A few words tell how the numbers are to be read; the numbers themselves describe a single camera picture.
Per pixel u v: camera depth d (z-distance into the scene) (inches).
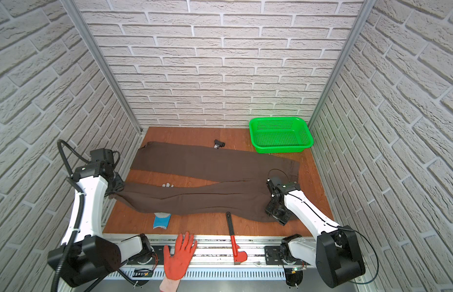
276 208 26.9
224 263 29.1
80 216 16.2
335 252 15.8
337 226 17.2
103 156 22.9
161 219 32.4
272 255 29.1
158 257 28.5
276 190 24.2
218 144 43.4
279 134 46.3
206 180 37.7
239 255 28.6
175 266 27.5
